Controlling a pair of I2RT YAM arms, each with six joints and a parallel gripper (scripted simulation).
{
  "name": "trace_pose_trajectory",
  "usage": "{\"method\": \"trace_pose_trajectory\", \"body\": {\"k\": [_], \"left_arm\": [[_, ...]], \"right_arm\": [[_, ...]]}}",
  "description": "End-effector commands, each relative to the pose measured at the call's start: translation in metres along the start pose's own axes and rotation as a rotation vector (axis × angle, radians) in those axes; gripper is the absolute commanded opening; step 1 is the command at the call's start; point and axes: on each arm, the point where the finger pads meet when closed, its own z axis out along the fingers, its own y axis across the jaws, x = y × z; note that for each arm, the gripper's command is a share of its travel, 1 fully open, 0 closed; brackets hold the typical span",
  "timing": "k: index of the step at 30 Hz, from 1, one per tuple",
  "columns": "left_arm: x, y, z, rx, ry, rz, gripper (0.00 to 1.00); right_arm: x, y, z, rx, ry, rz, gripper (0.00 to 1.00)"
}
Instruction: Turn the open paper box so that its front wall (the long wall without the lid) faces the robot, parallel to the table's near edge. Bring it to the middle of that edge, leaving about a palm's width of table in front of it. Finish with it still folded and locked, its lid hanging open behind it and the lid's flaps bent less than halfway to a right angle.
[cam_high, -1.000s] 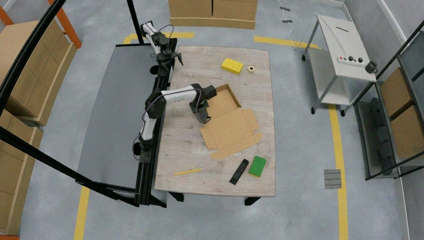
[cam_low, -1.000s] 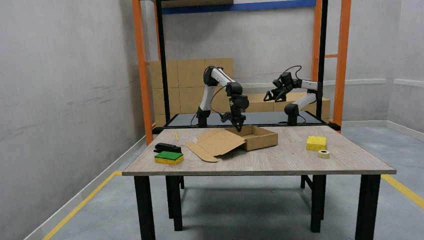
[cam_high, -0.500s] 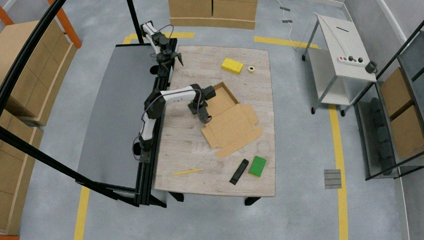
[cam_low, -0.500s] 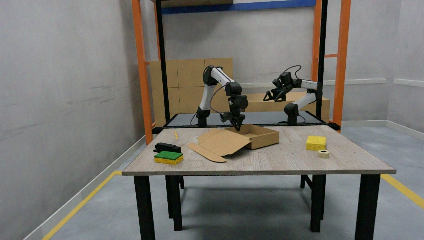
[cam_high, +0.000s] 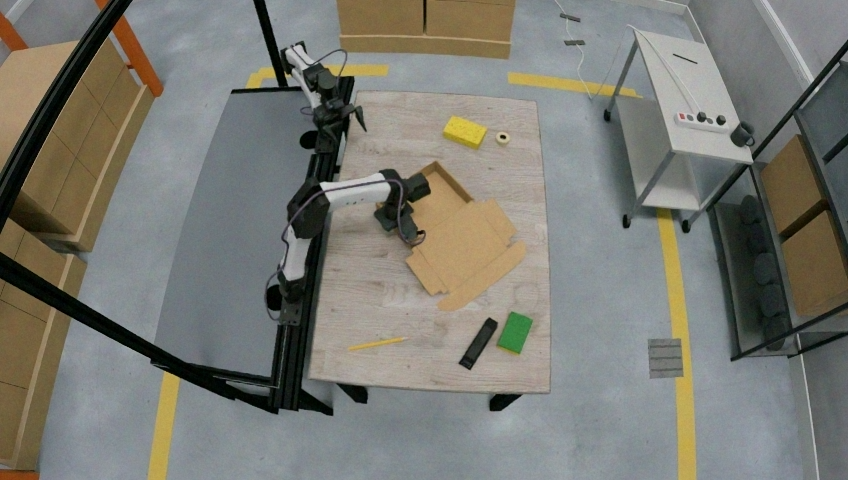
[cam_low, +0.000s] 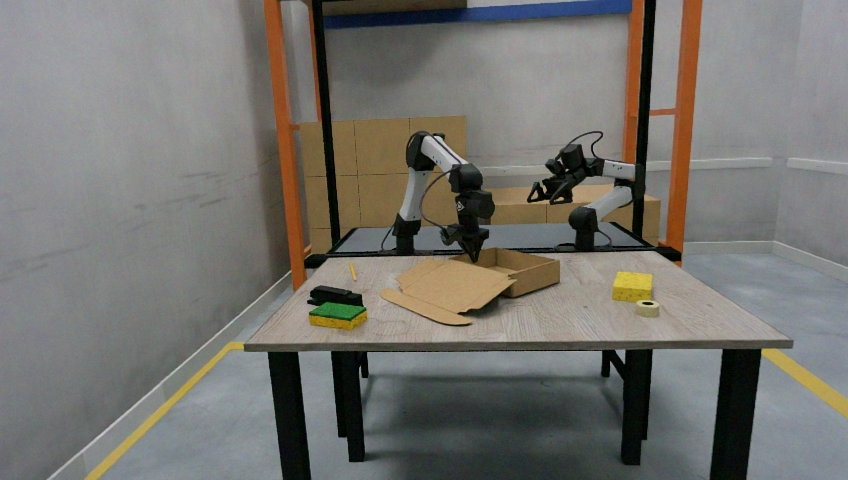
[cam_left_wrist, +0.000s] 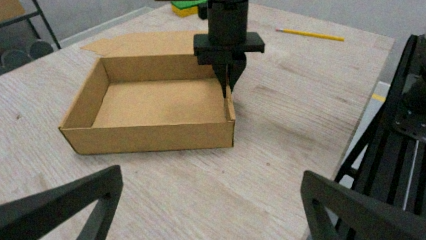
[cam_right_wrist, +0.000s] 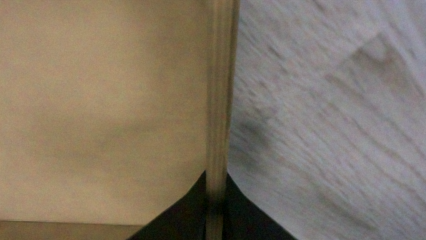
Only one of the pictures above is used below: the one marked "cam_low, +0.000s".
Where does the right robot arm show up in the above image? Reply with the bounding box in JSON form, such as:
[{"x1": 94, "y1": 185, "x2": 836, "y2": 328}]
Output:
[{"x1": 377, "y1": 133, "x2": 495, "y2": 257}]

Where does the beige tape roll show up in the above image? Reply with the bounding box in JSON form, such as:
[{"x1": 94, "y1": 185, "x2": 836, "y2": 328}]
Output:
[{"x1": 636, "y1": 300, "x2": 659, "y2": 317}]

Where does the black stapler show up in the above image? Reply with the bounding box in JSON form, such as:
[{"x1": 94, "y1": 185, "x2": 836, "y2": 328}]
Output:
[{"x1": 307, "y1": 285, "x2": 364, "y2": 307}]

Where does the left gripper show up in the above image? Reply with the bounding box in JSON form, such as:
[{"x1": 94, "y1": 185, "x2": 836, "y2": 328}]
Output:
[{"x1": 527, "y1": 161, "x2": 576, "y2": 205}]

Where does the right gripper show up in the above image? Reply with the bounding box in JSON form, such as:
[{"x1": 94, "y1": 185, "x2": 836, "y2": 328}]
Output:
[{"x1": 446, "y1": 214, "x2": 490, "y2": 263}]

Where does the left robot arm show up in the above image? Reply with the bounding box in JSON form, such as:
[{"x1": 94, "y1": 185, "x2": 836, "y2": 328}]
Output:
[{"x1": 554, "y1": 144, "x2": 646, "y2": 253}]

